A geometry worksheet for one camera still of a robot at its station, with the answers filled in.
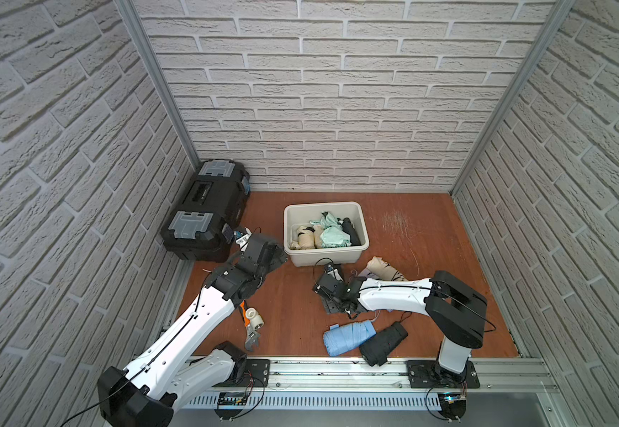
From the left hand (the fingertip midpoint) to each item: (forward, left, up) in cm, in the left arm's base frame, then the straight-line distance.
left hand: (274, 249), depth 77 cm
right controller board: (-37, -50, -20) cm, 65 cm away
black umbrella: (+17, -25, -12) cm, 33 cm away
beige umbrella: (+15, -9, -16) cm, 24 cm away
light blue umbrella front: (-21, -22, -17) cm, 34 cm away
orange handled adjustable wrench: (-20, +7, -20) cm, 29 cm away
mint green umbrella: (+10, -19, -7) cm, 23 cm away
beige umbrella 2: (+2, -35, -16) cm, 39 cm away
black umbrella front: (-23, -31, -18) cm, 43 cm away
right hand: (-6, -21, -20) cm, 29 cm away
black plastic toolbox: (+12, +25, -3) cm, 28 cm away
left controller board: (-36, +11, -23) cm, 44 cm away
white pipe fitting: (-14, +6, -17) cm, 24 cm away
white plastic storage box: (+21, -5, -9) cm, 23 cm away
